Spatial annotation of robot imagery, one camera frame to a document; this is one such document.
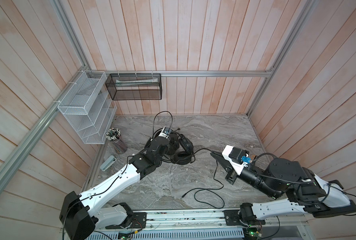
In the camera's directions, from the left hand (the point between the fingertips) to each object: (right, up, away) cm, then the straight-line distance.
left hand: (158, 139), depth 77 cm
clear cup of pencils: (-27, +2, +9) cm, 28 cm away
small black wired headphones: (+30, -29, +7) cm, 42 cm away
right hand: (+22, -2, -29) cm, 36 cm away
